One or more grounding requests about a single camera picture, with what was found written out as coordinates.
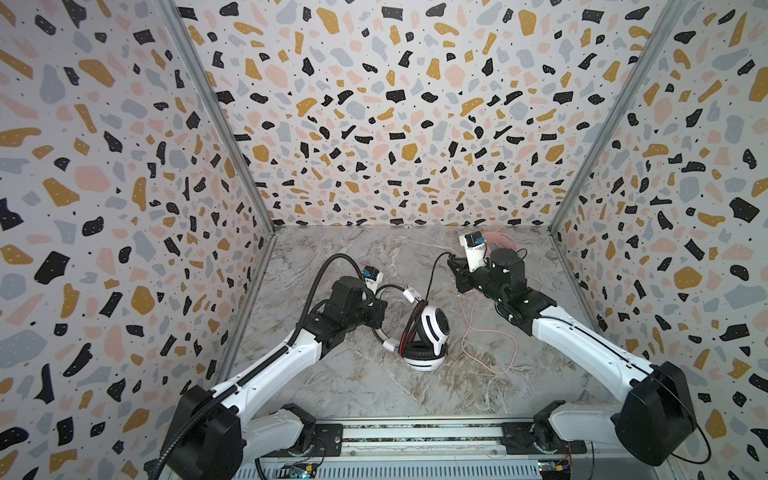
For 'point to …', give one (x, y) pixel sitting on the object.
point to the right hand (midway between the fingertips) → (449, 254)
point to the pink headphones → (496, 240)
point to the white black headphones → (423, 343)
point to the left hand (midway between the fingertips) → (388, 299)
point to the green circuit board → (304, 470)
